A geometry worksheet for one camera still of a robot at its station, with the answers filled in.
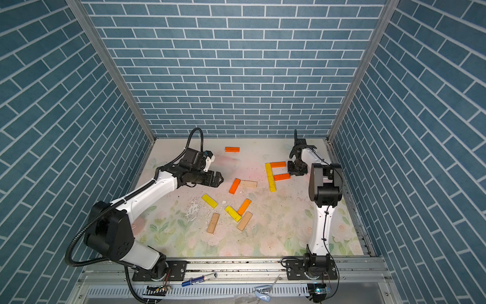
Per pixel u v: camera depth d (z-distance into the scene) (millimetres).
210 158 802
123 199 463
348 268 755
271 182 999
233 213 889
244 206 912
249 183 996
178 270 736
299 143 868
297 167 908
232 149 1155
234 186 980
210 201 937
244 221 865
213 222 858
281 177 1019
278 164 1085
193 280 706
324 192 587
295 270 734
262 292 682
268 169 1054
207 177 769
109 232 423
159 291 721
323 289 705
